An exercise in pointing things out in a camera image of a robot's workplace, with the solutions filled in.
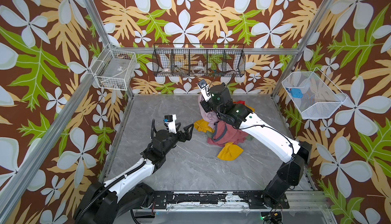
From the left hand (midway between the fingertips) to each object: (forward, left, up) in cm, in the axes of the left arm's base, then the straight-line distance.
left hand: (186, 122), depth 78 cm
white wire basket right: (+10, -70, +9) cm, 71 cm away
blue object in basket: (+18, -63, +5) cm, 66 cm away
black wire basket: (+43, -7, +9) cm, 45 cm away
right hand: (+9, -8, +12) cm, 17 cm away
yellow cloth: (-8, -26, -17) cm, 32 cm away
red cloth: (+29, -38, -17) cm, 51 cm away
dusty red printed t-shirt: (0, -22, -11) cm, 25 cm away
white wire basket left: (+29, +43, +12) cm, 53 cm away
